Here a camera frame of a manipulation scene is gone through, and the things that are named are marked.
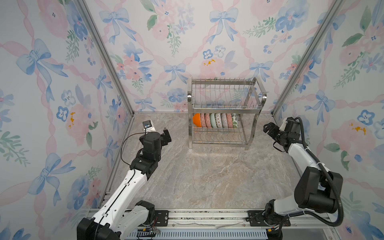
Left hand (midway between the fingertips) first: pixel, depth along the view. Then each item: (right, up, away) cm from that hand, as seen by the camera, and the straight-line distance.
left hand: (158, 129), depth 76 cm
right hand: (+64, 0, +13) cm, 65 cm away
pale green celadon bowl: (+31, +5, +24) cm, 40 cm away
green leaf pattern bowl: (+46, +4, +24) cm, 52 cm away
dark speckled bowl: (+42, +6, +24) cm, 49 cm away
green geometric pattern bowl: (+35, +6, +24) cm, 43 cm away
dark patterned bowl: (+28, +6, +24) cm, 37 cm away
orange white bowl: (+20, +6, +26) cm, 34 cm away
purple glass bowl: (+39, +5, +24) cm, 46 cm away
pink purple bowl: (+24, +6, +24) cm, 35 cm away
